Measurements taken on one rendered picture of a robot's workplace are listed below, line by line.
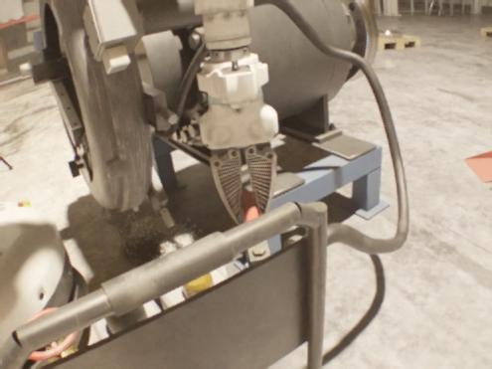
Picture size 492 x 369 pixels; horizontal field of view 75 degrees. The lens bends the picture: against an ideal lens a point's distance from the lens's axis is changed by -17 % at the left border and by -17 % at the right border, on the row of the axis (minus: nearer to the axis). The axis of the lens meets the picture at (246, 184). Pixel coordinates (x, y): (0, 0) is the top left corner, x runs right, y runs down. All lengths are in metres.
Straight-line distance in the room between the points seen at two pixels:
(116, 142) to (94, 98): 0.11
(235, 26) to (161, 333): 0.35
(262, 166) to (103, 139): 0.40
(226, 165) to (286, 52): 0.63
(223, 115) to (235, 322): 0.25
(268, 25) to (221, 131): 0.63
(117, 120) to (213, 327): 0.49
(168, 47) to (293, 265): 0.75
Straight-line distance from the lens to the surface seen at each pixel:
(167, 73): 1.04
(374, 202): 1.43
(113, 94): 0.78
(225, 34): 0.46
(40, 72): 1.21
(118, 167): 0.83
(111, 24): 0.70
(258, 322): 0.48
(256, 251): 0.48
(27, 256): 0.90
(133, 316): 0.41
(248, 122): 0.49
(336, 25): 1.26
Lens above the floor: 0.77
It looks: 28 degrees down
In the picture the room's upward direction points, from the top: 7 degrees counter-clockwise
